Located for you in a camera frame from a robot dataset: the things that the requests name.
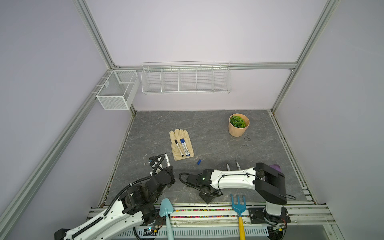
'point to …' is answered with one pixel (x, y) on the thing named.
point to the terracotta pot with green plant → (238, 124)
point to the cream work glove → (181, 145)
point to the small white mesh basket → (118, 89)
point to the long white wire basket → (210, 77)
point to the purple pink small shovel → (276, 167)
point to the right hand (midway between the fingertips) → (210, 197)
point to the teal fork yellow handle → (240, 209)
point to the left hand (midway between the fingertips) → (173, 170)
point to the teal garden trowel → (166, 208)
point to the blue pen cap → (198, 162)
